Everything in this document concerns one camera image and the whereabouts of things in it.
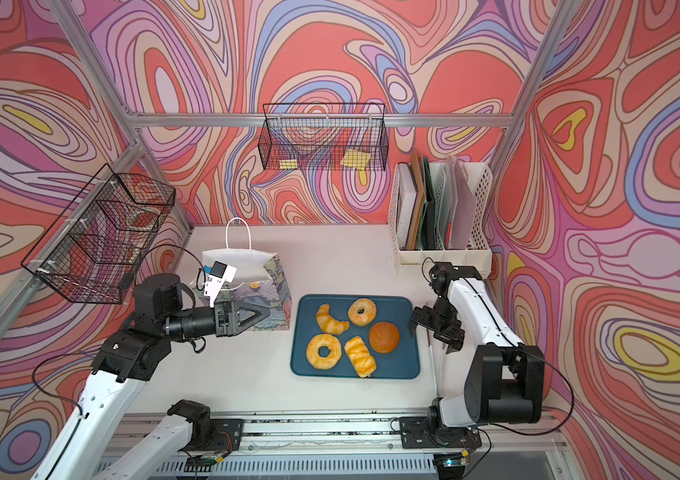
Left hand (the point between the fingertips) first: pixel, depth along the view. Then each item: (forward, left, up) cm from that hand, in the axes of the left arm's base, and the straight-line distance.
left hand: (264, 317), depth 60 cm
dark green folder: (+38, -44, -15) cm, 60 cm away
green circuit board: (-22, +19, -33) cm, 44 cm away
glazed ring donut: (+15, -24, -27) cm, 39 cm away
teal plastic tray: (+1, -33, -29) cm, 45 cm away
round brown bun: (+8, -28, -27) cm, 40 cm away
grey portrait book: (+45, -36, -5) cm, 58 cm away
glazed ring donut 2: (+7, -10, -28) cm, 31 cm away
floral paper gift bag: (+12, +4, -4) cm, 14 cm away
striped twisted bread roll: (+1, -22, -28) cm, 35 cm away
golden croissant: (+12, -12, -27) cm, 31 cm away
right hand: (+2, -40, -21) cm, 45 cm away
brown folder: (+45, -40, -2) cm, 60 cm away
